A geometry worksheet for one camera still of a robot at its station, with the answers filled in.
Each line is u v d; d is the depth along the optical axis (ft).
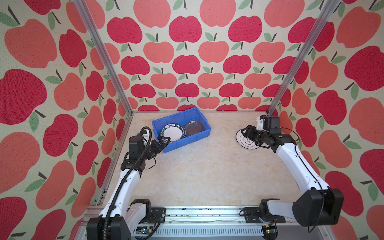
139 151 1.98
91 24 2.47
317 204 1.32
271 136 1.94
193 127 3.57
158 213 2.46
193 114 3.69
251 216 2.41
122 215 1.36
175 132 3.46
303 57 2.84
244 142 3.37
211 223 2.40
